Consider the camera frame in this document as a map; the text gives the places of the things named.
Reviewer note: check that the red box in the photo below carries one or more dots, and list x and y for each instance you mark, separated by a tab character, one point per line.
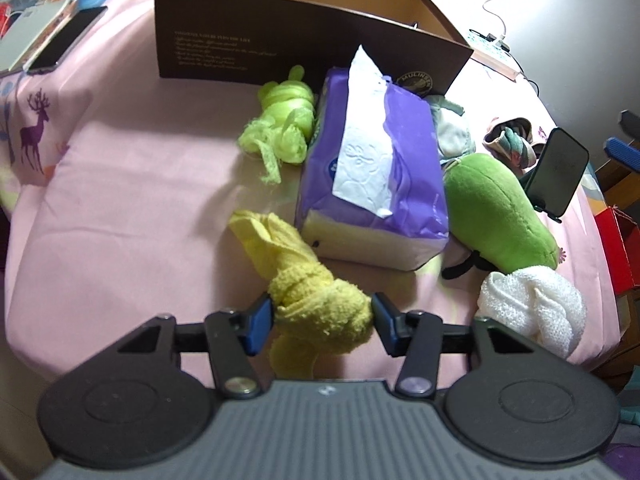
620	239

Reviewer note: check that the green plush vegetable toy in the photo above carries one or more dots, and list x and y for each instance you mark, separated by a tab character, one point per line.
490	214

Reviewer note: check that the black smartphone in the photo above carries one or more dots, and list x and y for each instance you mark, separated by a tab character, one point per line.
55	52

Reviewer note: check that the white blue power strip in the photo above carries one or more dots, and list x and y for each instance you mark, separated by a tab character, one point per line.
486	43

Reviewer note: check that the purple tissue pack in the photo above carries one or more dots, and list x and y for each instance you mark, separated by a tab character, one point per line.
371	189

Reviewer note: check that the orange booklet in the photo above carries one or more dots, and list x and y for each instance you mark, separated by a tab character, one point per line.
47	35

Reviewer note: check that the black phone on stand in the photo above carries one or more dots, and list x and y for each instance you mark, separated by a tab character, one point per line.
552	183

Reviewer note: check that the lime green mesh cloth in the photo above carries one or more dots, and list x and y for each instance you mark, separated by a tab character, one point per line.
282	131

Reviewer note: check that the brown cardboard box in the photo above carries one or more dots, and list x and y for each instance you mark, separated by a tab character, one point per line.
255	41

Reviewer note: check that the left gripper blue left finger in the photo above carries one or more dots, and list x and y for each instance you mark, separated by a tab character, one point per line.
258	323

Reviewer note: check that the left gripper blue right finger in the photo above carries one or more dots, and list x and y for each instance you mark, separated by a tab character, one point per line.
390	325

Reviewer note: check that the pink printed bedsheet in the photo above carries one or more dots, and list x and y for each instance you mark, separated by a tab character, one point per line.
124	183

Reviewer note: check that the yellow knotted towel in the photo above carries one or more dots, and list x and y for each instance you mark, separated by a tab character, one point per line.
316	314

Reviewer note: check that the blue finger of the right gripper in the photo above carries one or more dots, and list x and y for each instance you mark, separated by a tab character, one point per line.
622	153

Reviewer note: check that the multicolour knotted sock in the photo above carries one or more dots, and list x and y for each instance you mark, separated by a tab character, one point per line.
512	142

